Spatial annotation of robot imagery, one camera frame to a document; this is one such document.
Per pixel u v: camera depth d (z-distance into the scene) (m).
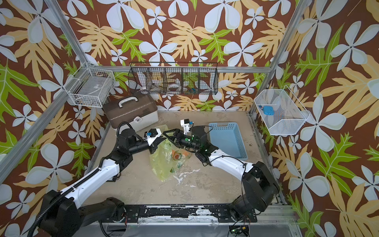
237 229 0.74
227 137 1.05
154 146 0.67
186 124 0.73
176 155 0.90
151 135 0.63
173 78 0.98
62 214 0.40
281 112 0.84
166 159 0.80
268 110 0.86
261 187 0.43
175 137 0.67
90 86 0.85
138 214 0.74
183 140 0.68
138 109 0.95
